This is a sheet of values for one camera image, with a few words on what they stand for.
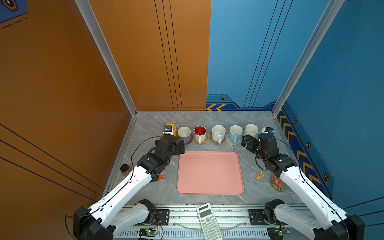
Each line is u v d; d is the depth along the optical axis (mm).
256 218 725
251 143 696
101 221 386
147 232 708
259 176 854
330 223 386
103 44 815
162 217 740
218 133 1018
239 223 727
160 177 863
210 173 905
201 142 994
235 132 985
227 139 1023
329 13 714
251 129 1001
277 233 698
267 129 690
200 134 1023
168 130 654
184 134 1023
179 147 684
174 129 965
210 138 1029
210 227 698
